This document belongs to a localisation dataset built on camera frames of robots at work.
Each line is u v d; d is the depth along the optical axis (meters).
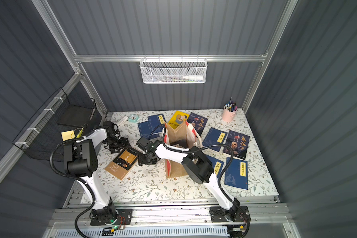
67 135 0.74
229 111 1.06
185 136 0.96
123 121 1.11
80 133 0.76
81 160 0.53
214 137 1.06
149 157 0.69
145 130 1.09
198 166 0.56
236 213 0.64
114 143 0.84
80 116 0.81
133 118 1.15
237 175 0.85
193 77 0.89
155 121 1.13
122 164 0.91
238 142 1.01
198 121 1.12
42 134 0.67
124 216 0.73
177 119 1.15
